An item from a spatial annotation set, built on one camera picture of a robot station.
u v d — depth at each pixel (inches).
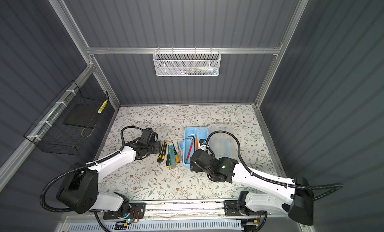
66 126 28.9
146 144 27.3
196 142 39.2
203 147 26.3
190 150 37.3
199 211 29.3
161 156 35.9
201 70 36.0
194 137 39.8
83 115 31.1
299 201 15.7
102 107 31.9
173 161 35.1
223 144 37.8
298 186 16.1
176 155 36.0
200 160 21.0
